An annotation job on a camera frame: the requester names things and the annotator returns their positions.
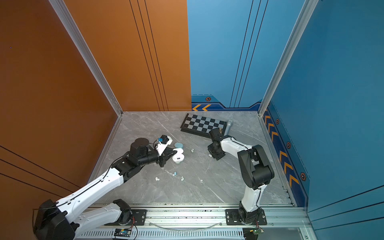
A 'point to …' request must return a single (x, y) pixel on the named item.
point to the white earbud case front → (180, 152)
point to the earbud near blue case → (192, 150)
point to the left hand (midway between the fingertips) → (176, 149)
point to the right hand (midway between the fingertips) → (208, 152)
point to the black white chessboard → (201, 125)
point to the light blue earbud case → (178, 145)
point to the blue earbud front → (175, 173)
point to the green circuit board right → (256, 231)
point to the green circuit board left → (124, 232)
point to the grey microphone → (228, 128)
